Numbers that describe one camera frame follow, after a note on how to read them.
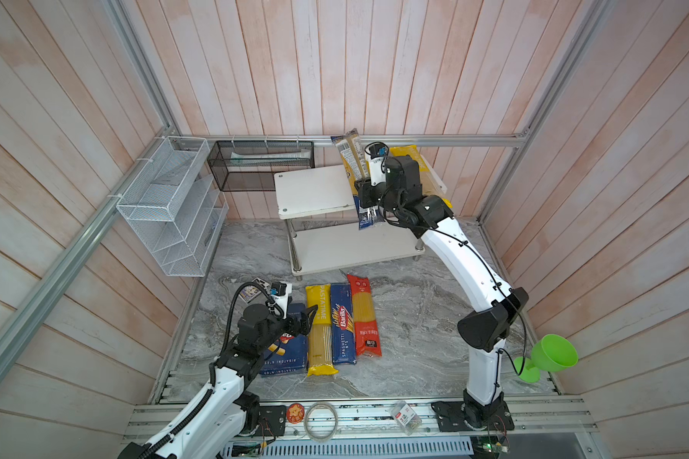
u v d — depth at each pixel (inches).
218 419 22.6
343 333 33.7
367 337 33.6
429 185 30.9
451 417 28.8
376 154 24.9
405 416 28.7
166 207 26.0
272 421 28.8
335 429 28.2
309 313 28.3
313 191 33.8
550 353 27.7
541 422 29.5
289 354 31.3
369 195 26.1
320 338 33.5
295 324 28.1
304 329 28.6
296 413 29.4
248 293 28.8
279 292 27.0
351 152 29.2
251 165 40.9
